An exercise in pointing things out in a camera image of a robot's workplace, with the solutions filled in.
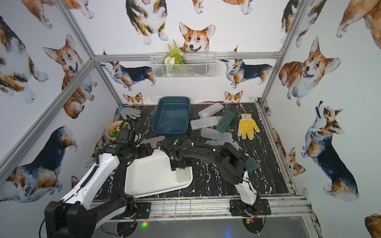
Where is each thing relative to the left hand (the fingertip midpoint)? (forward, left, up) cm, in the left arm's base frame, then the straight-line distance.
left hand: (148, 149), depth 82 cm
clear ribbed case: (+10, -43, -14) cm, 46 cm away
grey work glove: (+40, +28, -13) cm, 51 cm away
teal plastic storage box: (+31, -9, -9) cm, 33 cm away
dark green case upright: (+26, -47, -9) cm, 55 cm away
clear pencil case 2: (+26, -29, -12) cm, 41 cm away
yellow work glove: (+22, -63, -12) cm, 68 cm away
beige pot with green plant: (+17, +27, -4) cm, 32 cm away
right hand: (-9, -16, -6) cm, 19 cm away
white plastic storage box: (-11, -2, -10) cm, 15 cm away
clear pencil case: (+38, -38, -11) cm, 54 cm away
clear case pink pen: (-12, -19, -7) cm, 24 cm away
